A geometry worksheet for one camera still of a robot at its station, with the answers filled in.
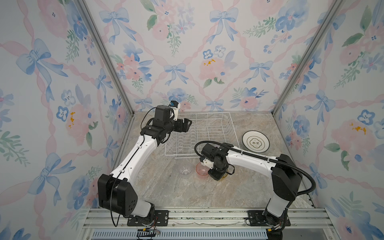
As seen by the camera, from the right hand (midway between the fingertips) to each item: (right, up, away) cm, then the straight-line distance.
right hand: (215, 175), depth 83 cm
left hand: (-17, +31, -4) cm, 36 cm away
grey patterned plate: (+30, +17, +17) cm, 38 cm away
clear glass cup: (-17, +1, +7) cm, 18 cm away
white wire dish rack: (-2, +26, +26) cm, 37 cm away
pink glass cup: (-7, +1, +5) cm, 8 cm away
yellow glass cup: (+4, +3, -8) cm, 10 cm away
